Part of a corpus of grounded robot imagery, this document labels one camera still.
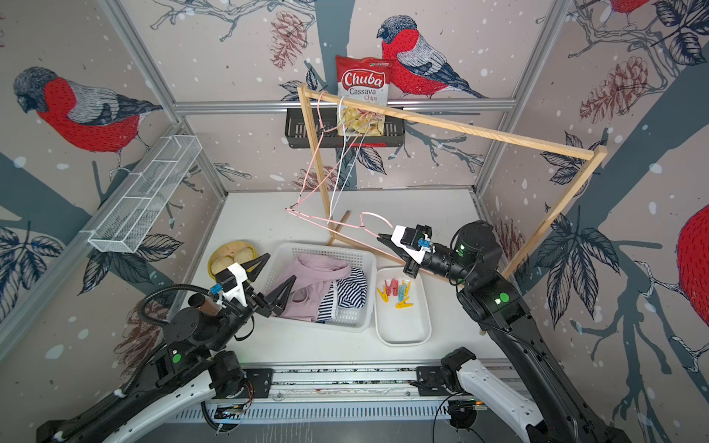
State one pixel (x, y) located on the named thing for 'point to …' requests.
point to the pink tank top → (315, 276)
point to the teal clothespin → (402, 293)
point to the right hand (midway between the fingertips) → (383, 231)
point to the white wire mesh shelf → (127, 221)
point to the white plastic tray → (402, 317)
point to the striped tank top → (346, 292)
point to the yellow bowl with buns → (230, 254)
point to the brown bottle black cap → (205, 305)
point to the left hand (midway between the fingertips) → (283, 263)
